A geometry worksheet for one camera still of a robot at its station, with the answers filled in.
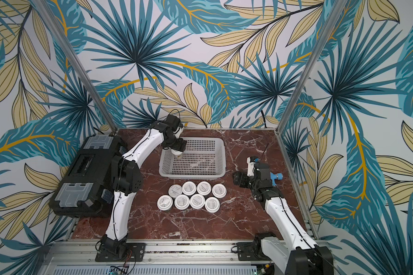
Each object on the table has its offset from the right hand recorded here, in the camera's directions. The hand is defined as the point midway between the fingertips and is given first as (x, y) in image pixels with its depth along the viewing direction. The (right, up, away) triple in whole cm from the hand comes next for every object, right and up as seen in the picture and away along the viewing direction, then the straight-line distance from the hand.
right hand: (240, 174), depth 85 cm
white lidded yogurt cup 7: (-14, -14, -4) cm, 20 cm away
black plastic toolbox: (-68, -5, -13) cm, 70 cm away
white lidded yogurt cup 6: (-11, -9, +1) cm, 14 cm away
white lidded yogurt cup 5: (-18, -7, +1) cm, 20 cm away
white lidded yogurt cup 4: (-21, -12, -3) cm, 25 cm away
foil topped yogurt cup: (-33, -9, +1) cm, 34 cm away
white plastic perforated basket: (-19, +6, +19) cm, 28 cm away
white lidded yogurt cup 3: (-26, -7, +1) cm, 27 cm away
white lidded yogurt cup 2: (-36, -13, -4) cm, 39 cm away
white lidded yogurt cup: (-33, +10, +13) cm, 37 cm away
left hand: (-34, +13, +12) cm, 38 cm away
